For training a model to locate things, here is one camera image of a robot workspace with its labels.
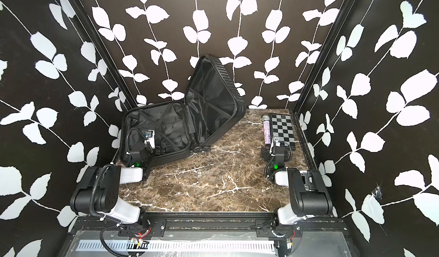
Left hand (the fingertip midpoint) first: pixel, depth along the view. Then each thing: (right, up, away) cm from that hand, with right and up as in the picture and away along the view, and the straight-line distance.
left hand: (157, 136), depth 93 cm
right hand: (+65, -4, +2) cm, 65 cm away
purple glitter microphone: (+65, +3, +14) cm, 66 cm away
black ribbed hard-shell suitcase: (+33, +17, -5) cm, 37 cm away
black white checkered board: (+75, +4, +15) cm, 77 cm away
